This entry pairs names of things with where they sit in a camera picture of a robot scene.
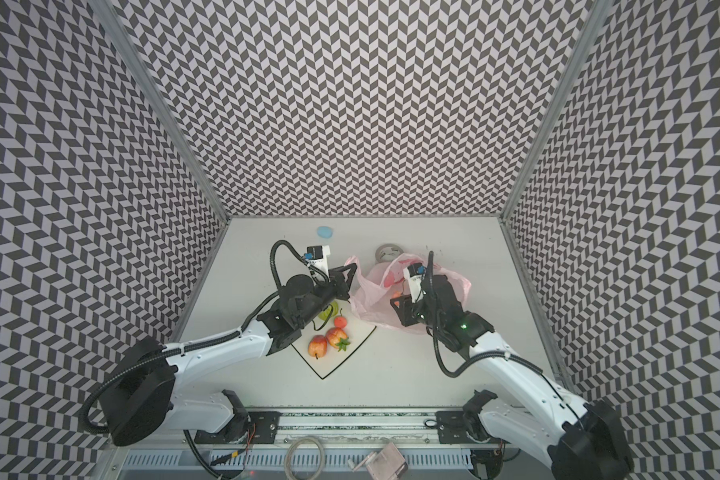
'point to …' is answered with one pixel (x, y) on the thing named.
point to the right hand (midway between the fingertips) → (397, 309)
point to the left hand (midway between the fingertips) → (359, 268)
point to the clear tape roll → (387, 253)
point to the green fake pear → (324, 314)
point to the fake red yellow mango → (338, 338)
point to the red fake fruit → (318, 346)
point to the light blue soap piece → (325, 231)
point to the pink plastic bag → (459, 286)
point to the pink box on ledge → (388, 465)
